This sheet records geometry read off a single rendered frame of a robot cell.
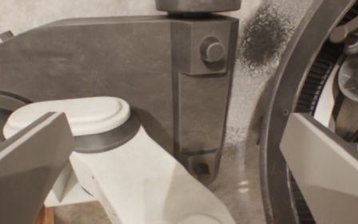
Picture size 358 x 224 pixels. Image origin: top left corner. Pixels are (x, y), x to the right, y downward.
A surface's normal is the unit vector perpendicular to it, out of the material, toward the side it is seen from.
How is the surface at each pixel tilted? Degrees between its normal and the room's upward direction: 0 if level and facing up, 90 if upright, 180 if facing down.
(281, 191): 90
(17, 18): 0
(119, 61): 0
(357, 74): 90
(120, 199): 90
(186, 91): 0
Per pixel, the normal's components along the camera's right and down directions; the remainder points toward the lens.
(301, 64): -0.95, -0.15
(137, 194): -0.01, -0.86
